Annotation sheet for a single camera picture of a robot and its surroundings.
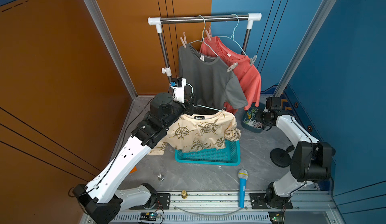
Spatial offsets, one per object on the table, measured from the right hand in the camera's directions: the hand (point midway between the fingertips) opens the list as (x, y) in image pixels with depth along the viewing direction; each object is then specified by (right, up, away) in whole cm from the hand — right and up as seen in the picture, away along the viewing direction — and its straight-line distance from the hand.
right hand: (258, 116), depth 92 cm
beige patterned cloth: (-38, -6, -24) cm, 45 cm away
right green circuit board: (0, -47, -21) cm, 52 cm away
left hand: (-39, +12, -30) cm, 50 cm away
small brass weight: (-44, -36, -21) cm, 61 cm away
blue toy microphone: (-14, -31, -14) cm, 37 cm away
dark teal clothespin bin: (-2, -4, +10) cm, 11 cm away
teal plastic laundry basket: (-18, -22, -6) cm, 29 cm away
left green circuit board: (-60, -46, -22) cm, 79 cm away
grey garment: (-31, +19, -13) cm, 39 cm away
